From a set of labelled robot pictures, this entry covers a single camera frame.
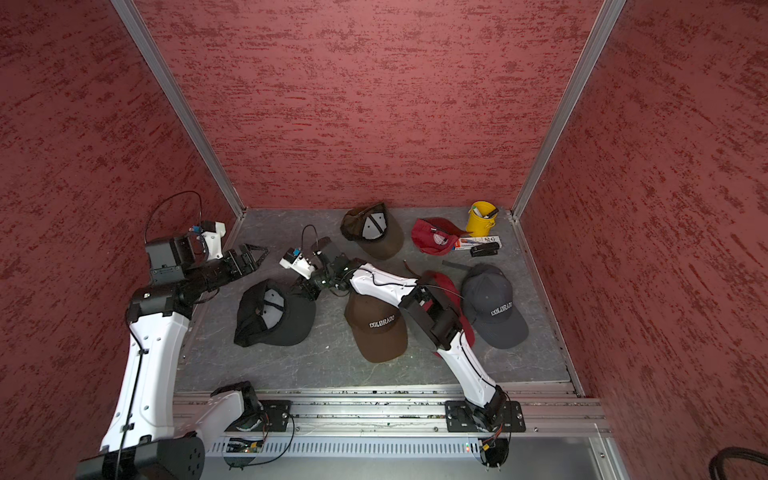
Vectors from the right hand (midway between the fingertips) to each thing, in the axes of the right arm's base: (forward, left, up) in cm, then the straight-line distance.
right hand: (294, 293), depth 84 cm
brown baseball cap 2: (+32, -23, -12) cm, 41 cm away
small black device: (+22, -63, -11) cm, 67 cm away
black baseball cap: (-3, +8, -8) cm, 12 cm away
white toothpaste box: (+26, -58, -12) cm, 64 cm away
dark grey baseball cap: (-2, -57, -4) cm, 57 cm away
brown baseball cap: (-9, -25, -6) cm, 27 cm away
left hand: (0, +4, +16) cm, 17 cm away
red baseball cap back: (+29, -45, -11) cm, 55 cm away
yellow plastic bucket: (+31, -62, -8) cm, 70 cm away
